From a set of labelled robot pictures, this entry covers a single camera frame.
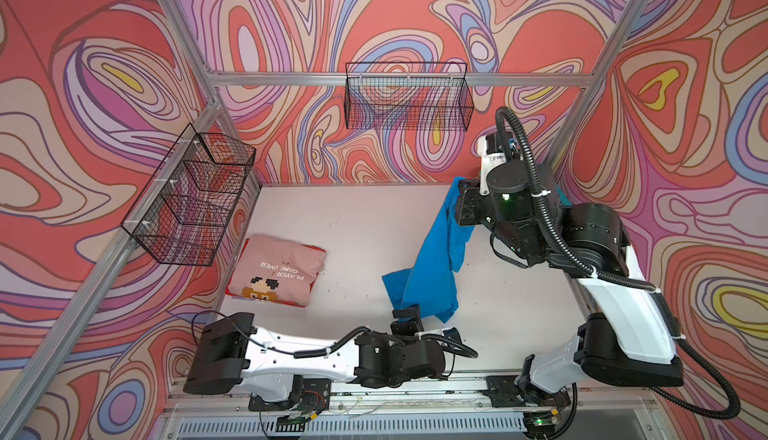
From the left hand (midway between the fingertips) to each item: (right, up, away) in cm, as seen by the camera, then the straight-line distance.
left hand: (428, 324), depth 72 cm
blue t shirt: (-1, +11, -6) cm, 13 cm away
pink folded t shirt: (-43, +10, +16) cm, 47 cm away
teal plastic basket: (+52, +33, +30) cm, 68 cm away
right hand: (+4, +31, -18) cm, 36 cm away
